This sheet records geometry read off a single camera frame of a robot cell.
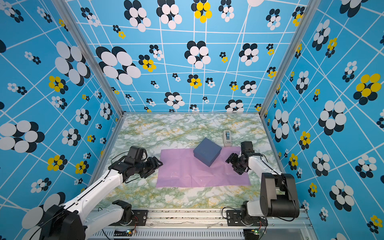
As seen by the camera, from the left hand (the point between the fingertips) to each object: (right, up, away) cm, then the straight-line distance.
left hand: (161, 166), depth 83 cm
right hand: (+41, -1, +8) cm, 42 cm away
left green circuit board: (-16, -30, -11) cm, 35 cm away
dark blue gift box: (+26, +7, +9) cm, 28 cm away
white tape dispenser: (+41, +15, +19) cm, 48 cm away
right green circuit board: (+47, -28, -13) cm, 56 cm away
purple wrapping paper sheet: (+11, -4, +8) cm, 14 cm away
